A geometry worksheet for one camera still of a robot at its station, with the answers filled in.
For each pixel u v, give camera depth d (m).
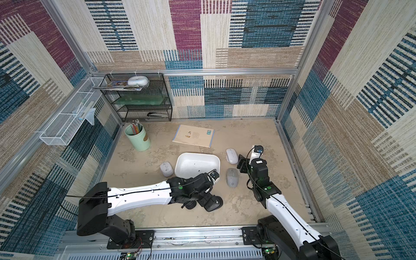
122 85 0.92
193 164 0.97
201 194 0.62
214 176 0.69
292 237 0.48
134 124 0.94
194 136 1.12
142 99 0.99
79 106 0.80
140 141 0.99
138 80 0.90
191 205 0.82
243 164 0.74
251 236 0.73
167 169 0.94
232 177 0.89
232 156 0.99
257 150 0.71
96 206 0.42
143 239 0.73
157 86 1.02
